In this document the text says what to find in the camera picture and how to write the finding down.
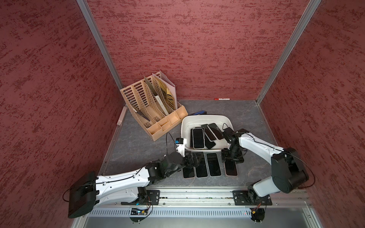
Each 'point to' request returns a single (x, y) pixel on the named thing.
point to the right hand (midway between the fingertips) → (229, 163)
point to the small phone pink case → (230, 167)
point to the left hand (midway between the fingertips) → (197, 156)
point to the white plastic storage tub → (189, 122)
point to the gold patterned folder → (168, 91)
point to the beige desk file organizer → (150, 100)
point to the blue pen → (203, 112)
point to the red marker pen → (222, 99)
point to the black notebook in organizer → (141, 113)
